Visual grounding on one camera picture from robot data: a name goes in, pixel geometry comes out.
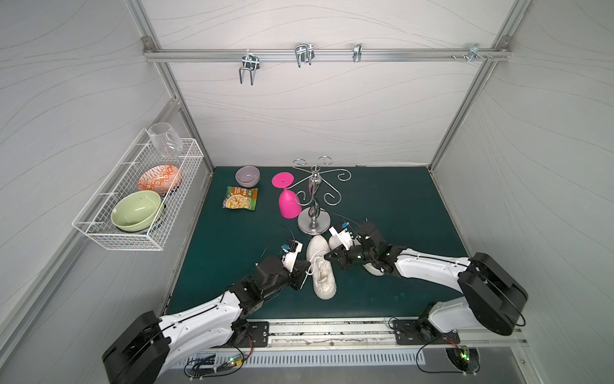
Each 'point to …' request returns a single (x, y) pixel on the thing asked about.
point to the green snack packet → (241, 198)
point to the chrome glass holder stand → (315, 219)
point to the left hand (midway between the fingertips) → (309, 264)
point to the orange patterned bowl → (162, 178)
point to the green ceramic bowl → (136, 211)
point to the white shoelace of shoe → (315, 266)
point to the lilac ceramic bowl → (247, 176)
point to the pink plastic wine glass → (289, 203)
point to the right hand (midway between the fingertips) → (325, 254)
